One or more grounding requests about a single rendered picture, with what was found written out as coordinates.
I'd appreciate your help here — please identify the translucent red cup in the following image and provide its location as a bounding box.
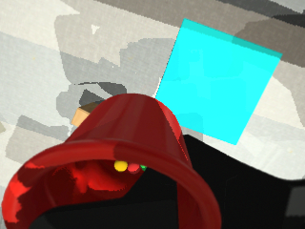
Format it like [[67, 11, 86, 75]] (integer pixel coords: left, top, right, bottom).
[[1, 94, 221, 229]]

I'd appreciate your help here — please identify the yellow marble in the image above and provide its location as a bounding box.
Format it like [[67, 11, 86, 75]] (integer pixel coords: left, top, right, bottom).
[[114, 160, 128, 172]]

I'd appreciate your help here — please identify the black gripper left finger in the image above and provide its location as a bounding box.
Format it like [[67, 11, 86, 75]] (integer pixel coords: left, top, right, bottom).
[[29, 167, 179, 229]]

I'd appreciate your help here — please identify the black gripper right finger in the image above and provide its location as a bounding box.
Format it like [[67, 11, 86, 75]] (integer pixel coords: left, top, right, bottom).
[[183, 135, 305, 229]]

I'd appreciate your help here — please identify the red marble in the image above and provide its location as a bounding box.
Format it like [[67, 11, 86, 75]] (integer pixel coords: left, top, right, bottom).
[[128, 162, 141, 174]]

